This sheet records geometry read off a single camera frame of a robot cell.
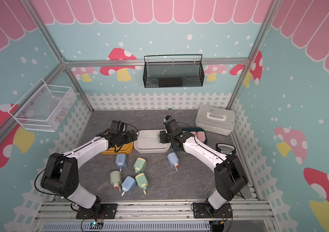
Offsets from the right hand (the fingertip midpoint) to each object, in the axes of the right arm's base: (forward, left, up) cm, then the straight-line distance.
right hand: (163, 134), depth 86 cm
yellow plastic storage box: (-4, +23, -9) cm, 25 cm away
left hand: (+1, +20, -7) cm, 21 cm away
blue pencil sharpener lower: (-26, +18, -8) cm, 33 cm away
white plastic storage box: (+5, +12, -15) cm, 20 cm away
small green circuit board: (-43, +34, -18) cm, 58 cm away
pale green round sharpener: (-23, +26, -8) cm, 35 cm away
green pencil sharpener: (-15, +13, -9) cm, 22 cm away
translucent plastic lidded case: (+15, -36, -5) cm, 39 cm away
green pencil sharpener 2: (-25, +11, -9) cm, 29 cm away
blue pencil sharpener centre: (-12, -6, -9) cm, 16 cm away
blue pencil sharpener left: (-13, +25, -8) cm, 29 cm away
